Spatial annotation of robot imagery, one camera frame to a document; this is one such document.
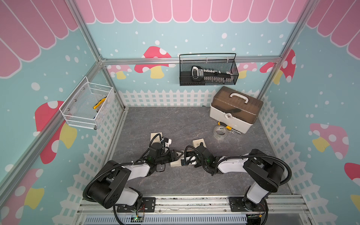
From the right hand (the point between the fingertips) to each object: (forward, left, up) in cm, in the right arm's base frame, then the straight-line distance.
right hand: (191, 151), depth 91 cm
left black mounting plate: (-30, +24, -2) cm, 38 cm away
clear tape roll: (+17, -22, -2) cm, 28 cm away
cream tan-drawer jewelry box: (-8, +2, +9) cm, 13 cm away
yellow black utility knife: (+14, +50, +31) cm, 61 cm away
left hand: (-5, +6, +3) cm, 8 cm away
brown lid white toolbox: (+22, -30, +17) cm, 40 cm away
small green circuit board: (-35, +30, -4) cm, 47 cm away
